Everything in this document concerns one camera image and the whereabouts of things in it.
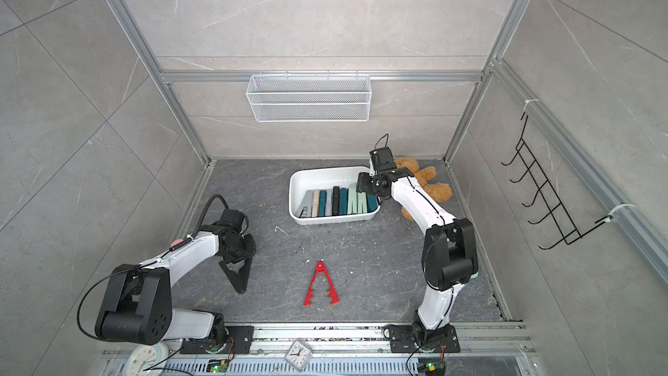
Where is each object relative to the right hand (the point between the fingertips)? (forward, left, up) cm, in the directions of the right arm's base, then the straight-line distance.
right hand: (366, 184), depth 92 cm
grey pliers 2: (-1, +14, -12) cm, 19 cm away
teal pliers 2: (+5, +8, -12) cm, 15 cm away
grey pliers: (-2, +24, -13) cm, 27 cm away
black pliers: (+1, +11, -11) cm, 16 cm away
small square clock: (-49, +22, -13) cm, 55 cm away
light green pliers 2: (0, +1, -10) cm, 10 cm away
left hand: (-18, +40, -13) cm, 46 cm away
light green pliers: (+1, +5, -10) cm, 12 cm away
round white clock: (-50, +62, -12) cm, 81 cm away
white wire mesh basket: (+32, +21, +15) cm, 41 cm away
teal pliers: (+2, +17, -11) cm, 20 cm away
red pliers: (-33, +12, -15) cm, 38 cm away
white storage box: (+14, +17, -12) cm, 25 cm away
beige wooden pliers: (+5, +20, -12) cm, 23 cm away
